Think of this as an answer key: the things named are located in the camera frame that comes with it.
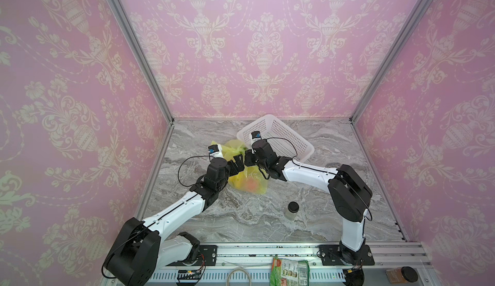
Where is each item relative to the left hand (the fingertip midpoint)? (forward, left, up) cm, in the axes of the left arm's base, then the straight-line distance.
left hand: (237, 159), depth 84 cm
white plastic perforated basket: (+13, -23, -3) cm, 26 cm away
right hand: (+6, -3, -2) cm, 7 cm away
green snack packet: (-39, -21, -14) cm, 47 cm away
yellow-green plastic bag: (-6, -7, -5) cm, 11 cm away
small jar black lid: (-20, -23, -9) cm, 31 cm away
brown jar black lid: (-40, -57, -6) cm, 69 cm away
